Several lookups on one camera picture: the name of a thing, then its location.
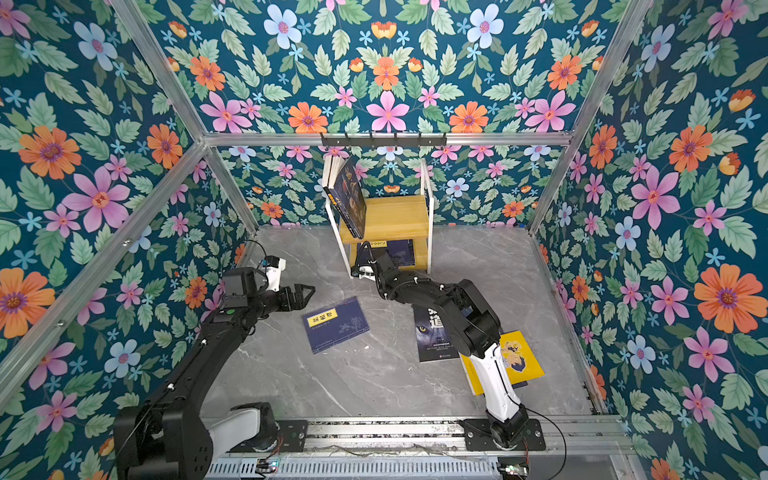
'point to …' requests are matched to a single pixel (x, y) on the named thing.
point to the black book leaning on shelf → (347, 193)
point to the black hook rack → (384, 141)
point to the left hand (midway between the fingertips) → (303, 281)
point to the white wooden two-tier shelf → (400, 227)
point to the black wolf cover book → (433, 334)
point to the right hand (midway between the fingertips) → (390, 255)
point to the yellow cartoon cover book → (520, 364)
